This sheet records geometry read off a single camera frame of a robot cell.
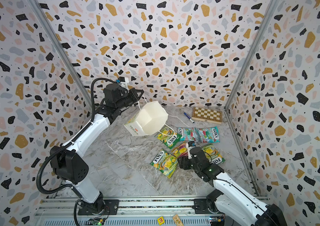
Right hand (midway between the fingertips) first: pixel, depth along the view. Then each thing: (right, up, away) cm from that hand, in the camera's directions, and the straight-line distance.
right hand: (183, 158), depth 82 cm
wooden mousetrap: (-4, -27, -12) cm, 30 cm away
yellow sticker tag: (-12, -27, -13) cm, 32 cm away
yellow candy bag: (-10, -5, +5) cm, 12 cm away
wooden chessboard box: (+23, +27, +32) cm, 47 cm away
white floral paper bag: (-23, +23, +31) cm, 45 cm away
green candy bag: (-9, +11, +18) cm, 23 cm away
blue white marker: (+8, +25, +32) cm, 41 cm away
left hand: (-21, +39, -6) cm, 44 cm away
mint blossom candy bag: (+8, +12, +20) cm, 25 cm away
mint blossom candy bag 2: (+20, +12, +18) cm, 29 cm away
